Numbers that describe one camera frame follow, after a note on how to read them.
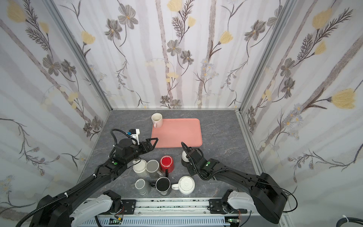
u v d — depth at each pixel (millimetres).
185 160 839
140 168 800
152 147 706
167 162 823
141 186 721
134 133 729
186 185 743
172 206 758
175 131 1110
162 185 733
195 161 636
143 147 701
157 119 1025
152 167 784
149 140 707
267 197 413
